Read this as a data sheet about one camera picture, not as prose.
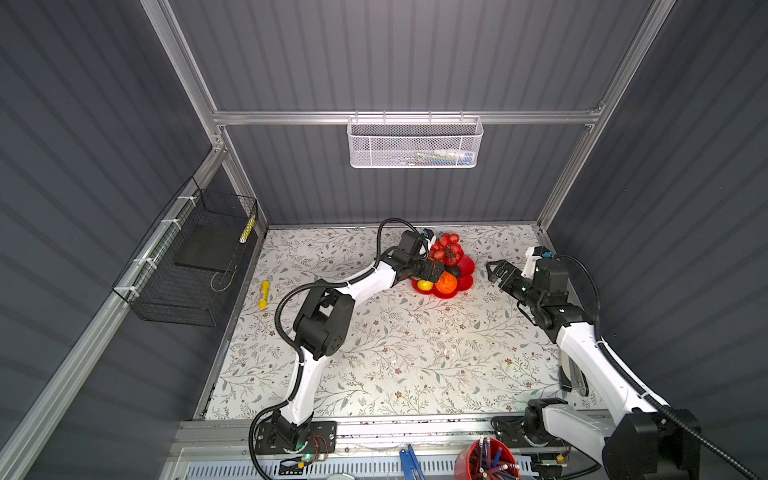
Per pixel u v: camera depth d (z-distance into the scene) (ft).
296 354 1.83
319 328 1.92
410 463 2.23
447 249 3.35
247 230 2.67
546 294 2.00
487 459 2.02
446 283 3.16
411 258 2.53
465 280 3.28
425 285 3.23
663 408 1.31
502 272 2.42
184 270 2.39
